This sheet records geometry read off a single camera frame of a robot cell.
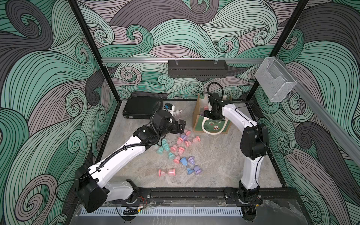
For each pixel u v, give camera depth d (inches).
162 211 27.5
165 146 35.5
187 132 38.0
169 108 25.3
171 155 33.6
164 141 36.3
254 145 20.5
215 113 29.9
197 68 37.5
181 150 35.2
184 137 36.6
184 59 36.4
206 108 38.3
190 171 31.3
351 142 20.1
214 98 29.9
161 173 31.0
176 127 25.4
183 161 32.9
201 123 32.8
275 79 30.5
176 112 42.3
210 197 29.3
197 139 36.5
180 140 36.3
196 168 32.1
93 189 14.5
